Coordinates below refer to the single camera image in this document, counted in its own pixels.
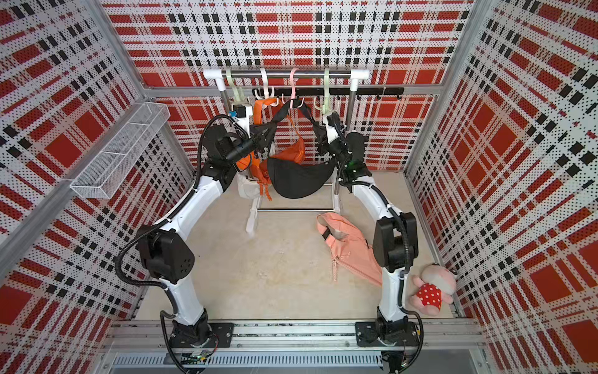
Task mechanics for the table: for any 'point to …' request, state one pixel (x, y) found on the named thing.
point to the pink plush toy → (437, 284)
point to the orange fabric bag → (262, 171)
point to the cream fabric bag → (246, 186)
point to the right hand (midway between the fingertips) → (318, 123)
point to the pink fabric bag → (349, 247)
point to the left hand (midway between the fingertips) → (277, 123)
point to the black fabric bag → (293, 179)
